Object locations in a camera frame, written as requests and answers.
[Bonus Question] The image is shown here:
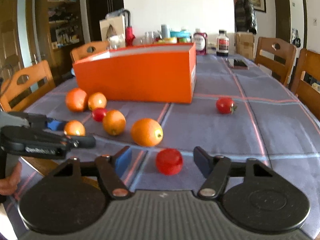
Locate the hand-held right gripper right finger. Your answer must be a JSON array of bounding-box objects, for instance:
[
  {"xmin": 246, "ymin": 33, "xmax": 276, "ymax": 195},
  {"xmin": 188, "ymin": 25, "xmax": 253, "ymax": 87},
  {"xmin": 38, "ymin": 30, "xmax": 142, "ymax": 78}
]
[{"xmin": 194, "ymin": 146, "xmax": 280, "ymax": 200}]

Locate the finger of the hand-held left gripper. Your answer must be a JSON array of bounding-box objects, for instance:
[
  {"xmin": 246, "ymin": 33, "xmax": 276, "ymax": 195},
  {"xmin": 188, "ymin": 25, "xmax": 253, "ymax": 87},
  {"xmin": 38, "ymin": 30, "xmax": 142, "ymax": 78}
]
[
  {"xmin": 27, "ymin": 114, "xmax": 65, "ymax": 131},
  {"xmin": 44, "ymin": 131, "xmax": 97, "ymax": 150}
]

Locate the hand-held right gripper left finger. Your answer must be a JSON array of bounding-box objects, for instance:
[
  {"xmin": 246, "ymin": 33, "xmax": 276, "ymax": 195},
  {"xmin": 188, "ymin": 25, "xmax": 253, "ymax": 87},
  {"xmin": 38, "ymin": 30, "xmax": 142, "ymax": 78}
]
[{"xmin": 49, "ymin": 146, "xmax": 132, "ymax": 200}]

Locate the large reddish orange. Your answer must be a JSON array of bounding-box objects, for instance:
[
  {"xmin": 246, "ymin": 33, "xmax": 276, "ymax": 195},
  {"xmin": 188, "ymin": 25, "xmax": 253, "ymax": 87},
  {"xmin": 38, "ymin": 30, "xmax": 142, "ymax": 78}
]
[{"xmin": 65, "ymin": 88, "xmax": 89, "ymax": 113}]

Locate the orange with pointed end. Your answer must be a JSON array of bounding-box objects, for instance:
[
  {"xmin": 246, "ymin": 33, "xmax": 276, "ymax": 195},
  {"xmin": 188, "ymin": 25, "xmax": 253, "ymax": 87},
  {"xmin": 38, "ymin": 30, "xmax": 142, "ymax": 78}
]
[{"xmin": 131, "ymin": 118, "xmax": 164, "ymax": 147}]

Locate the orange cardboard box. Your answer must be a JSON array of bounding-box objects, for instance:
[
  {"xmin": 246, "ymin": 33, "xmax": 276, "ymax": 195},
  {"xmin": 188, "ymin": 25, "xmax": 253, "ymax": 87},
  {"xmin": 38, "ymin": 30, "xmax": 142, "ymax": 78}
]
[{"xmin": 72, "ymin": 42, "xmax": 197, "ymax": 104}]

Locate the person's left hand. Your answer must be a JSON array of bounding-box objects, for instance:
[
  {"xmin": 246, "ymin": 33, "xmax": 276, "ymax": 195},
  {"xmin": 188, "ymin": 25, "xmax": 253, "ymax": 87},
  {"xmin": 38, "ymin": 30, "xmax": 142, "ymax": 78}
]
[{"xmin": 0, "ymin": 161, "xmax": 23, "ymax": 195}]

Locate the blue plaid tablecloth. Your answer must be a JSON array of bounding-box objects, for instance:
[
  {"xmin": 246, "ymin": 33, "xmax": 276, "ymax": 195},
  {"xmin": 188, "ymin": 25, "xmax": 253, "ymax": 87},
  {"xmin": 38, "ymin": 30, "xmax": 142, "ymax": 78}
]
[{"xmin": 5, "ymin": 52, "xmax": 320, "ymax": 240}]

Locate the light wooden chair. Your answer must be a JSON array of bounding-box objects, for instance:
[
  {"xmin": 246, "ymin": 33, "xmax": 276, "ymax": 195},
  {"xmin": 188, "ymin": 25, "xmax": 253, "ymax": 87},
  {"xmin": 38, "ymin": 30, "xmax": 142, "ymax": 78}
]
[
  {"xmin": 70, "ymin": 41, "xmax": 110, "ymax": 64},
  {"xmin": 0, "ymin": 60, "xmax": 56, "ymax": 113}
]

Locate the smartphone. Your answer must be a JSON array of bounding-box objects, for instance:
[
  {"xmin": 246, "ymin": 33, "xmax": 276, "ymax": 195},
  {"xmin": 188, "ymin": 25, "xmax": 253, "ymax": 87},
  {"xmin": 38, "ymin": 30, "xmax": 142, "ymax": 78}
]
[{"xmin": 226, "ymin": 58, "xmax": 250, "ymax": 70}]

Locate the dark wooden shelf cabinet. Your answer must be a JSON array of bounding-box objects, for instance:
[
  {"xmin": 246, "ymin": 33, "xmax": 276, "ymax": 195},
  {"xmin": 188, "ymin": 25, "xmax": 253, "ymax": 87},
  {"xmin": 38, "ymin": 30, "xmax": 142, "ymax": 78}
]
[{"xmin": 41, "ymin": 0, "xmax": 85, "ymax": 50}]

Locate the beige paper bag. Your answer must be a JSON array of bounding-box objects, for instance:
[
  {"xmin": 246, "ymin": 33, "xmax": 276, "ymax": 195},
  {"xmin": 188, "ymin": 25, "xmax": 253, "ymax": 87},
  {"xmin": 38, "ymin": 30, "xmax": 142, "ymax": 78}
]
[{"xmin": 99, "ymin": 15, "xmax": 126, "ymax": 50}]

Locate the red umbrella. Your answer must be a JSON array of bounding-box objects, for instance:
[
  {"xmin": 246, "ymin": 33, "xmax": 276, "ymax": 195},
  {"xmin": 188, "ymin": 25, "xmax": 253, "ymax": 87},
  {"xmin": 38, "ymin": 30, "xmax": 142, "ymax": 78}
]
[{"xmin": 122, "ymin": 9, "xmax": 136, "ymax": 47}]

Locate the purple bottle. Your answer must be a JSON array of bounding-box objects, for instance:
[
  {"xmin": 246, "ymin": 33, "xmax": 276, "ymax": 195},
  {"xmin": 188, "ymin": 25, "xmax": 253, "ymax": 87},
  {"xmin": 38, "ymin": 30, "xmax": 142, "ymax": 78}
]
[{"xmin": 193, "ymin": 28, "xmax": 208, "ymax": 55}]

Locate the dark bottle with white label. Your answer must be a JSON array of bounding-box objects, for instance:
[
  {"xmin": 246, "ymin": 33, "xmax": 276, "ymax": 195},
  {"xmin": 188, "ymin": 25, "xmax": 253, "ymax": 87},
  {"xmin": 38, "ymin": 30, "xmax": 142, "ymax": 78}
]
[{"xmin": 216, "ymin": 29, "xmax": 230, "ymax": 57}]

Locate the glass jar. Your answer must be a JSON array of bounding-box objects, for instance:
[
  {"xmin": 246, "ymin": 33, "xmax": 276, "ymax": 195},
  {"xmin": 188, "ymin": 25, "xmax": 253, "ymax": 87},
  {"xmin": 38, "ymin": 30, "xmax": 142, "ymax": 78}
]
[{"xmin": 141, "ymin": 31, "xmax": 160, "ymax": 45}]

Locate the brown cardboard box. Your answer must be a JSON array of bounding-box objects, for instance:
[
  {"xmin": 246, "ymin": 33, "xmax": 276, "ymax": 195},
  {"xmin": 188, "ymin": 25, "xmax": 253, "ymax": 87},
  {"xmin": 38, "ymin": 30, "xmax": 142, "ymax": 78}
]
[{"xmin": 235, "ymin": 32, "xmax": 255, "ymax": 60}]

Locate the dark wooden chair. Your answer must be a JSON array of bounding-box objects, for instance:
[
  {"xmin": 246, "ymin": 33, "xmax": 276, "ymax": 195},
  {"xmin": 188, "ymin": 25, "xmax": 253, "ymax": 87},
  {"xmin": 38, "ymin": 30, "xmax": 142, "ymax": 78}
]
[
  {"xmin": 290, "ymin": 49, "xmax": 320, "ymax": 120},
  {"xmin": 254, "ymin": 37, "xmax": 297, "ymax": 87}
]

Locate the dark wooden door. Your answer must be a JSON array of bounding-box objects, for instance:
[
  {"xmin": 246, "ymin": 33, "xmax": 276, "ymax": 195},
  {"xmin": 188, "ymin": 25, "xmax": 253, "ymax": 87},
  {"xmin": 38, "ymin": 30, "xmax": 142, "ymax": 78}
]
[{"xmin": 85, "ymin": 0, "xmax": 125, "ymax": 43}]

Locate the teal container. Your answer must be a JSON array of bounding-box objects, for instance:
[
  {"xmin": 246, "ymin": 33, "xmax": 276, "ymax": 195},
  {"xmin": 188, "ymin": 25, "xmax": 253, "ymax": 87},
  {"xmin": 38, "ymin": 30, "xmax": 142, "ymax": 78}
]
[{"xmin": 170, "ymin": 29, "xmax": 192, "ymax": 43}]

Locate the dark hanging coat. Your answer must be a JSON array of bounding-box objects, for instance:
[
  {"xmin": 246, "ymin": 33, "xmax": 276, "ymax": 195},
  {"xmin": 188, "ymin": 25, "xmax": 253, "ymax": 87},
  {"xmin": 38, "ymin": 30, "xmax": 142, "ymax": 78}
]
[{"xmin": 234, "ymin": 0, "xmax": 258, "ymax": 34}]

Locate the small hanging bag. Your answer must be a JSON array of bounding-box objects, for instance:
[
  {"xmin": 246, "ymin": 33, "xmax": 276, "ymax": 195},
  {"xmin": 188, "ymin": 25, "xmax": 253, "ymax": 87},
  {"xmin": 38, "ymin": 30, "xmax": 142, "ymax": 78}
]
[{"xmin": 291, "ymin": 30, "xmax": 302, "ymax": 48}]

